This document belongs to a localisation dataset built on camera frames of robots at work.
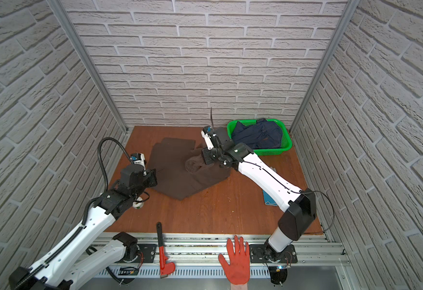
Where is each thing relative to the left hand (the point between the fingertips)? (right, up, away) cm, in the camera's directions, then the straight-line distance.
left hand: (156, 167), depth 78 cm
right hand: (+23, +7, 0) cm, 24 cm away
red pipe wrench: (+6, -39, -8) cm, 40 cm away
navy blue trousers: (+56, +16, +32) cm, 66 cm away
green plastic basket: (+68, +12, +28) cm, 75 cm away
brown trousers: (+6, -2, +22) cm, 23 cm away
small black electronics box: (-10, -42, -5) cm, 44 cm away
